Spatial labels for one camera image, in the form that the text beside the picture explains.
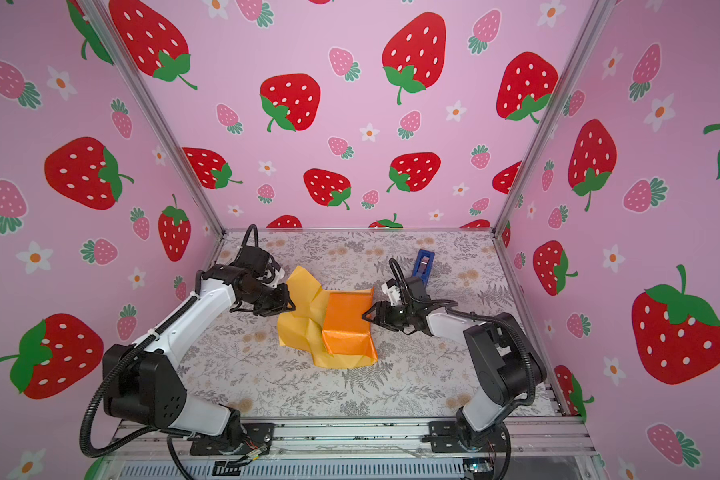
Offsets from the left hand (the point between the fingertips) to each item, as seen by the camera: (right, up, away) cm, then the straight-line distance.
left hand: (295, 305), depth 83 cm
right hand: (+20, -5, +5) cm, 21 cm away
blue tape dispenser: (+40, +11, +19) cm, 45 cm away
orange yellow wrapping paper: (+9, -6, +5) cm, 12 cm away
